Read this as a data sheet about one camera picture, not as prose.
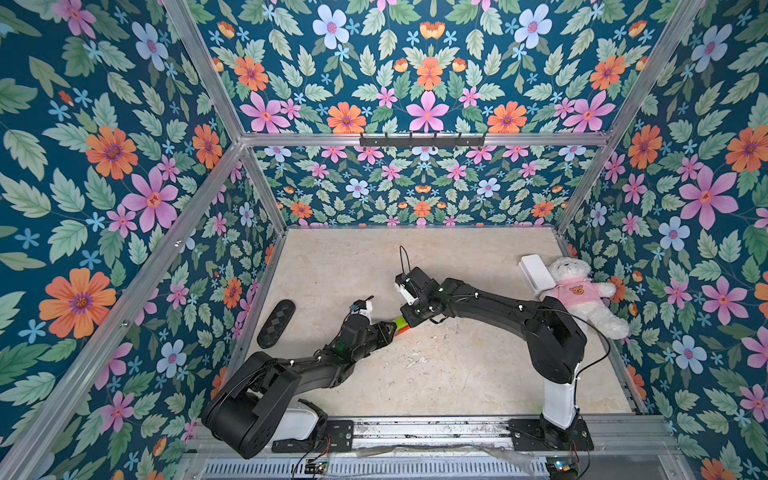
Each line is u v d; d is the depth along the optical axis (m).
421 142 0.94
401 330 0.89
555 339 0.49
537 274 1.00
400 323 0.85
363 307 0.82
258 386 0.48
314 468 0.72
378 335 0.78
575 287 0.93
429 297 0.69
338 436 0.74
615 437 0.75
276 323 0.91
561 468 0.71
